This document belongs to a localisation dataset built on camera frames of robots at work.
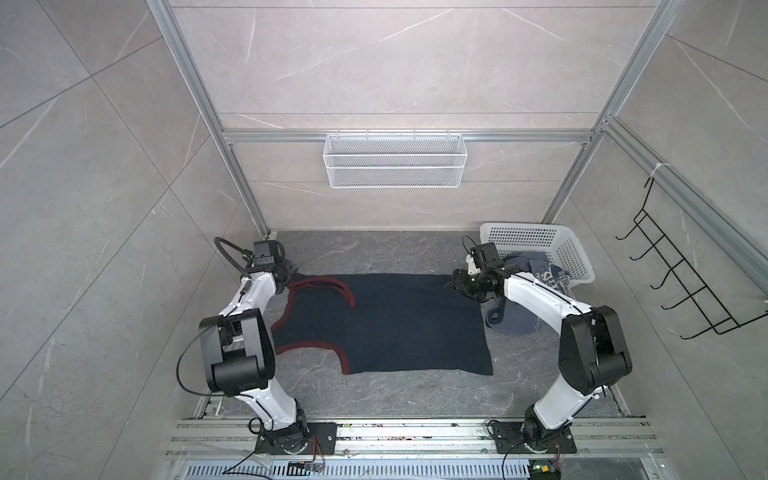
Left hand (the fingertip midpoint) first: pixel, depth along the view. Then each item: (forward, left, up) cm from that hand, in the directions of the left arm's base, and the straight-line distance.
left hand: (289, 262), depth 94 cm
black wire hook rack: (-22, -99, +20) cm, 103 cm away
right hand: (-8, -52, -3) cm, 53 cm away
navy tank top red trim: (-17, -31, -11) cm, 37 cm away
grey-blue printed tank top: (-6, -78, +2) cm, 79 cm away
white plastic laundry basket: (+13, -95, -7) cm, 96 cm away
